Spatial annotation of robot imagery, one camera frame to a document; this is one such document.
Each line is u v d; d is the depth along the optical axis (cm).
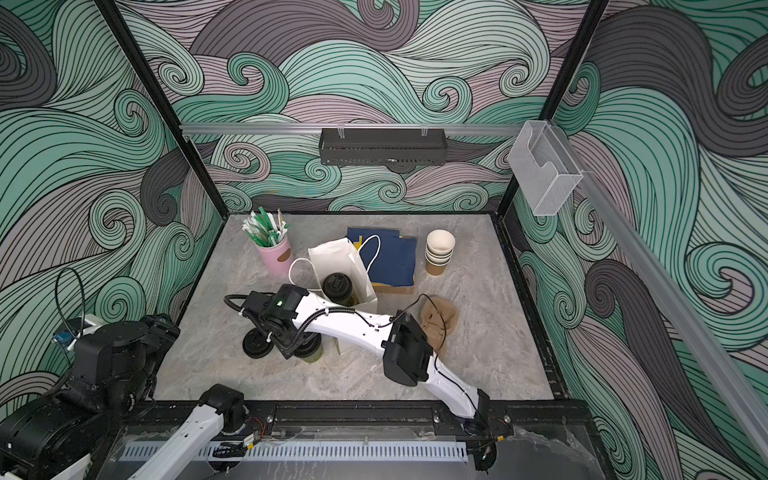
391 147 95
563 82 83
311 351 73
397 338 53
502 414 75
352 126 95
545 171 78
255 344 83
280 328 53
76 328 44
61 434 32
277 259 96
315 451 70
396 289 94
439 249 92
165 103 88
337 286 83
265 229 95
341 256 82
